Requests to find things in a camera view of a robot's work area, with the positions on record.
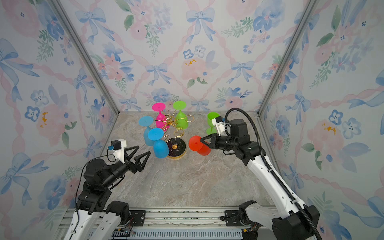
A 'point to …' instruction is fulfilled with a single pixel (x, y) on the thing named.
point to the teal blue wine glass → (146, 121)
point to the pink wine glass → (160, 107)
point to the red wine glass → (196, 145)
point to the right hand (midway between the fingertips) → (201, 139)
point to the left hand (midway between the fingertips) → (144, 149)
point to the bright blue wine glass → (160, 147)
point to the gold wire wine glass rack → (177, 146)
